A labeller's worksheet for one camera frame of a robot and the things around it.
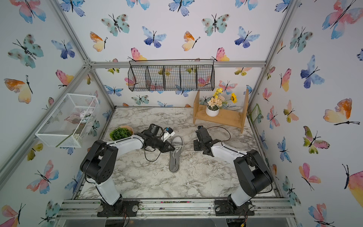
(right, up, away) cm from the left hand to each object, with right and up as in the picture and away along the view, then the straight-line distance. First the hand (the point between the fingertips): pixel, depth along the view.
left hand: (175, 147), depth 90 cm
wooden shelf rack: (+42, +19, +15) cm, 48 cm away
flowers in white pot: (+26, +28, +1) cm, 39 cm away
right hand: (+15, +3, +3) cm, 16 cm away
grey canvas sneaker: (+1, +2, +6) cm, 7 cm away
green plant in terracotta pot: (-34, +9, 0) cm, 35 cm away
